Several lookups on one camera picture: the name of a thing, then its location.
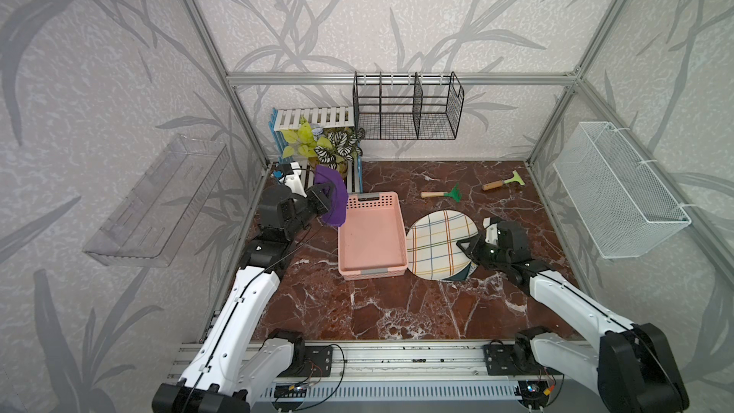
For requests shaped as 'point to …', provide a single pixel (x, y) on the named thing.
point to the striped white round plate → (432, 249)
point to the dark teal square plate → (461, 275)
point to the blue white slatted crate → (328, 118)
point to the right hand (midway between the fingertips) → (457, 242)
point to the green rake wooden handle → (455, 194)
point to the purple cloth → (338, 206)
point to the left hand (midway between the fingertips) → (335, 185)
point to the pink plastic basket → (372, 243)
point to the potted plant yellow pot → (321, 147)
